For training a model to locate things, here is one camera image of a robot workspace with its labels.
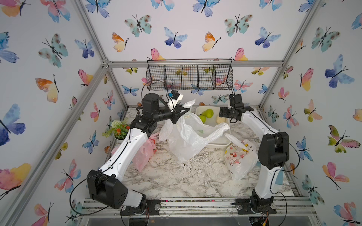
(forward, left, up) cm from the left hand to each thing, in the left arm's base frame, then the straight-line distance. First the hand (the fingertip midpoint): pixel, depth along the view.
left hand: (188, 106), depth 68 cm
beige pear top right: (+18, -24, -33) cm, 44 cm away
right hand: (+16, -27, -21) cm, 38 cm away
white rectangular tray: (0, -23, -34) cm, 41 cm away
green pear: (+21, -12, -33) cm, 41 cm away
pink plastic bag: (-14, +26, -25) cm, 39 cm away
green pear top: (+24, -16, -32) cm, 43 cm away
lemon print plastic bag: (-9, 0, -10) cm, 14 cm away
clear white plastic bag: (-14, -30, -27) cm, 43 cm away
